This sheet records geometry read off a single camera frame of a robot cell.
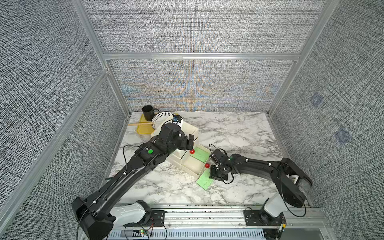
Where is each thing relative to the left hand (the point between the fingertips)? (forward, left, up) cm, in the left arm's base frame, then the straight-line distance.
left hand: (188, 134), depth 71 cm
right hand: (-9, -12, -28) cm, 31 cm away
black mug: (+37, +29, -22) cm, 52 cm away
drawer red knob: (-5, -10, -25) cm, 28 cm away
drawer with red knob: (+1, -2, -18) cm, 19 cm away
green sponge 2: (-13, -8, -27) cm, 31 cm away
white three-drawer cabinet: (0, -3, -28) cm, 28 cm away
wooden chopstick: (+34, +36, -31) cm, 58 cm away
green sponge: (+4, -8, -28) cm, 29 cm away
